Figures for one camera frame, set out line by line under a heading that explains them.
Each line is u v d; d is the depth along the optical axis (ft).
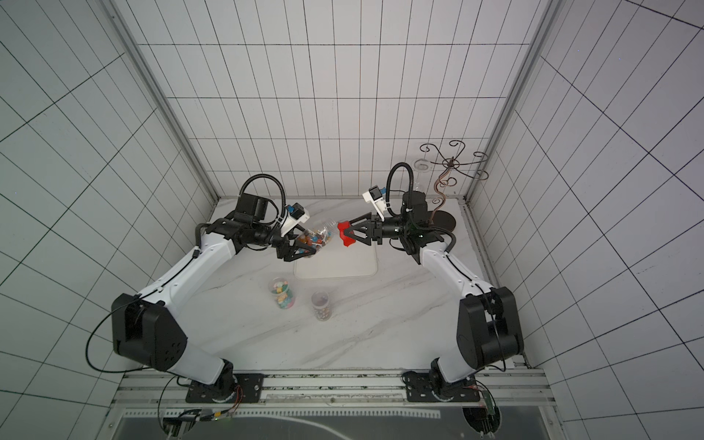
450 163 2.86
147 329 1.38
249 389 2.39
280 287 2.73
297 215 2.21
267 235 2.20
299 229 2.51
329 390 2.44
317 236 2.44
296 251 2.32
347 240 2.29
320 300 2.64
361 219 2.43
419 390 2.36
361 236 2.29
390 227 2.24
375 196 2.21
